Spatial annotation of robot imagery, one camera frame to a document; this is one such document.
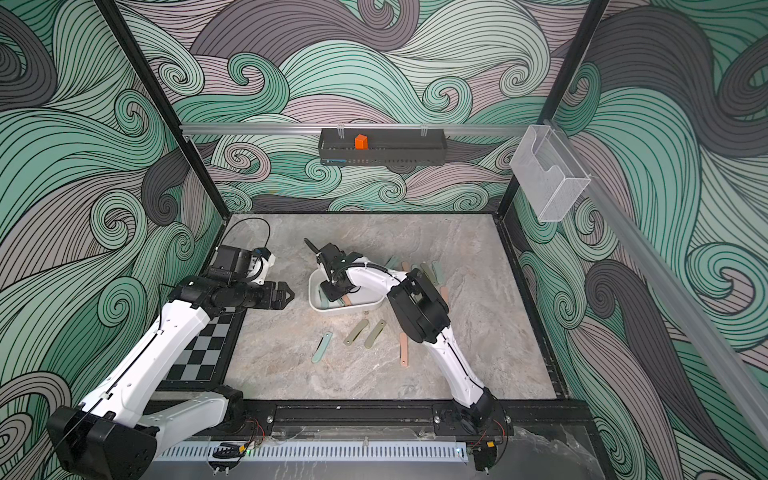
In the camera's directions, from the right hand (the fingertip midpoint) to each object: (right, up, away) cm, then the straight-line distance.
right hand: (337, 291), depth 98 cm
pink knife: (+21, -15, -13) cm, 29 cm away
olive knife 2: (+12, -11, -10) cm, 20 cm away
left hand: (-12, +4, -21) cm, 25 cm away
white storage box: (+8, -1, -8) cm, 11 cm away
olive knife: (+7, -10, -10) cm, 16 cm away
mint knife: (-3, -14, -13) cm, 19 cm away
